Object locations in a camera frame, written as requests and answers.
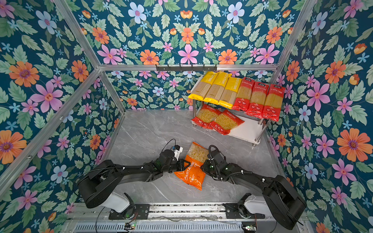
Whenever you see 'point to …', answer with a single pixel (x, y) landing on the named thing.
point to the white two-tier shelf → (251, 129)
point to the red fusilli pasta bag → (226, 121)
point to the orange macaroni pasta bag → (194, 174)
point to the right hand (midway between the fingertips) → (199, 167)
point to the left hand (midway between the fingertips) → (192, 162)
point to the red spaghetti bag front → (242, 100)
